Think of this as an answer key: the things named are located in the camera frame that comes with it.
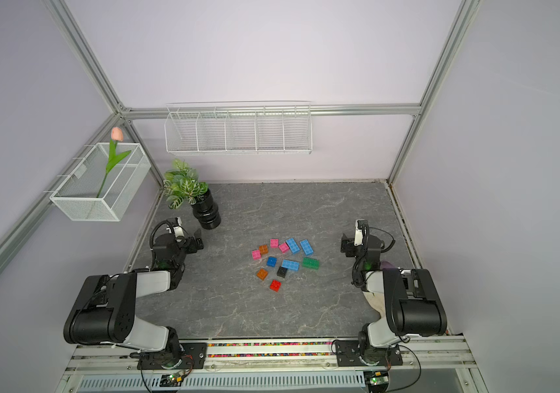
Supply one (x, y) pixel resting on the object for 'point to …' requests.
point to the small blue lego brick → (272, 261)
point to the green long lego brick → (310, 263)
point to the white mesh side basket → (99, 185)
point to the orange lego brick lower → (262, 273)
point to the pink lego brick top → (273, 243)
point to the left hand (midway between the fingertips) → (189, 232)
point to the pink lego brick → (255, 255)
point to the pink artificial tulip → (114, 159)
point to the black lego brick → (282, 272)
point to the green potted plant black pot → (182, 182)
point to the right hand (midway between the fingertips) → (355, 232)
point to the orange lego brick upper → (264, 249)
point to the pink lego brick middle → (283, 247)
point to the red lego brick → (275, 285)
